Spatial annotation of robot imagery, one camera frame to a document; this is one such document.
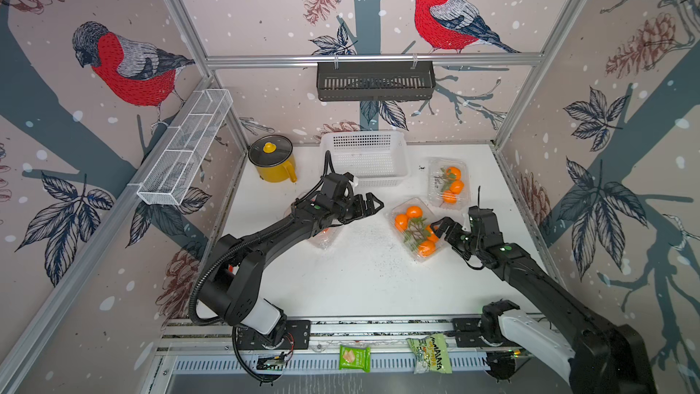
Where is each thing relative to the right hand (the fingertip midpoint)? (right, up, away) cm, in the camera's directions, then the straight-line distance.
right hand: (440, 228), depth 86 cm
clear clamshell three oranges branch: (+9, +13, +19) cm, 25 cm away
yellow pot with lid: (-59, +23, +18) cm, 66 cm away
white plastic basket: (-19, +24, +32) cm, 44 cm away
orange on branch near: (+8, +8, +14) cm, 18 cm away
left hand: (-20, +8, -3) cm, 21 cm away
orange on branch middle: (+11, +12, +15) cm, 23 cm away
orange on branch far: (+12, +18, +20) cm, 29 cm away
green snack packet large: (-7, -29, -16) cm, 34 cm away
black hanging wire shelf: (-20, +53, +18) cm, 59 cm away
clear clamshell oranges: (-37, -3, 0) cm, 37 cm away
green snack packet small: (-27, -30, -16) cm, 44 cm away
